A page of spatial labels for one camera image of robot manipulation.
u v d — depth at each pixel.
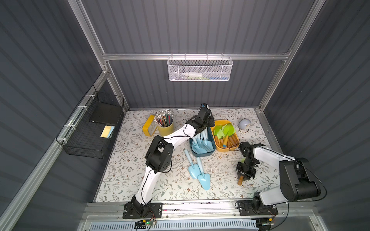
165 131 0.91
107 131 0.75
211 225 0.77
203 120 0.74
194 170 0.87
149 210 0.72
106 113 0.84
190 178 0.84
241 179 0.81
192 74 0.91
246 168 0.74
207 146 0.93
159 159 0.56
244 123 1.00
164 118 0.96
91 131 0.81
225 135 0.99
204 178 0.83
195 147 0.94
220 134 0.99
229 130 1.01
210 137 0.99
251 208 0.73
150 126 1.00
